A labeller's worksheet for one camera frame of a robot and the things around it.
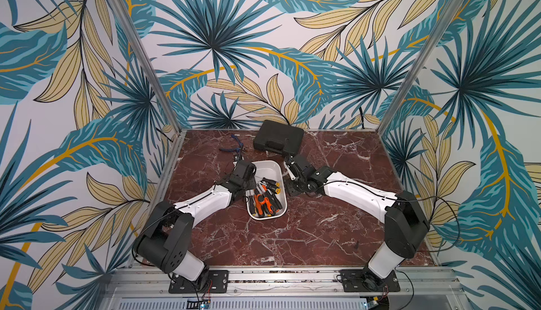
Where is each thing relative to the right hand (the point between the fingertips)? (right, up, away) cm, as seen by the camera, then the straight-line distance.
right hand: (290, 184), depth 87 cm
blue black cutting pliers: (-25, +12, +23) cm, 36 cm away
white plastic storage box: (-8, +5, +8) cm, 13 cm away
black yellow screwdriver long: (-8, 0, +6) cm, 10 cm away
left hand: (-18, +2, +4) cm, 18 cm away
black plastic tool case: (-4, +21, +23) cm, 31 cm away
